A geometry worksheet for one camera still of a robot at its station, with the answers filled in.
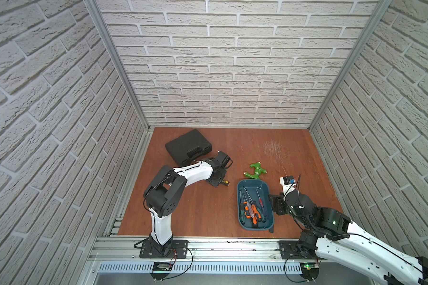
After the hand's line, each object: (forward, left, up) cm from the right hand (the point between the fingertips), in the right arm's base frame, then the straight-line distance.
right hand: (275, 195), depth 74 cm
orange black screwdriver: (-3, +7, -11) cm, 14 cm away
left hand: (+19, +20, -12) cm, 30 cm away
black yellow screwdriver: (+14, +20, -13) cm, 27 cm away
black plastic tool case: (+37, +40, -10) cm, 56 cm away
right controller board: (-26, -11, -17) cm, 33 cm away
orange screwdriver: (-2, +9, -11) cm, 15 cm away
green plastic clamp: (+23, +1, -14) cm, 27 cm away
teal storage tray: (+9, +4, -13) cm, 16 cm away
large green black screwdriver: (-2, +14, -11) cm, 18 cm away
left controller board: (-22, +50, -16) cm, 57 cm away
